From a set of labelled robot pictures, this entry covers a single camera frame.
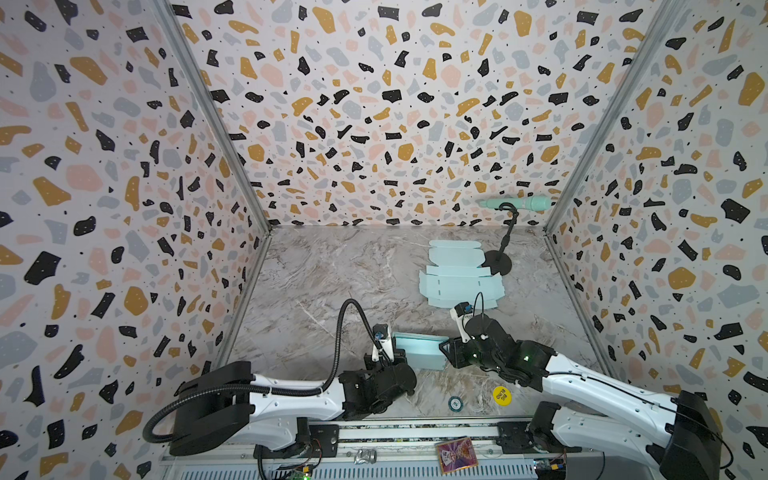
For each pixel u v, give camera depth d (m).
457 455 0.71
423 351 0.79
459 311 0.72
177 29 0.71
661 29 0.73
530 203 0.84
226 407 0.40
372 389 0.60
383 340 0.67
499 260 1.10
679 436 0.41
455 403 0.80
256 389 0.44
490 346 0.59
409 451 0.73
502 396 0.81
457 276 1.07
